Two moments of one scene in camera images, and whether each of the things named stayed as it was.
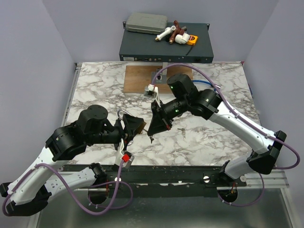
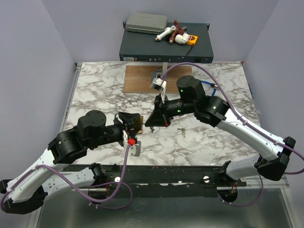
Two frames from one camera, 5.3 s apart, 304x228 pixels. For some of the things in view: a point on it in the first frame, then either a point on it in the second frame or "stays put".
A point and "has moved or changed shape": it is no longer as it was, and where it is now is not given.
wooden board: (137, 77) stays put
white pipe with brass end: (168, 31) stays put
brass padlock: (143, 125) has moved or changed shape
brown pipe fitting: (176, 31) stays put
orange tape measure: (192, 40) stays put
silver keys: (151, 139) has moved or changed shape
